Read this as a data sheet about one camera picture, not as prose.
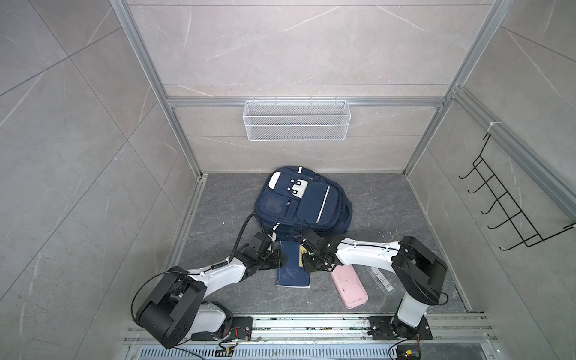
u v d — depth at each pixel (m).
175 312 0.42
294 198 1.04
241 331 0.73
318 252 0.69
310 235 0.70
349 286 0.81
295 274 0.85
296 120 1.01
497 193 0.71
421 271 0.46
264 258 0.73
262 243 0.69
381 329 0.73
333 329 0.75
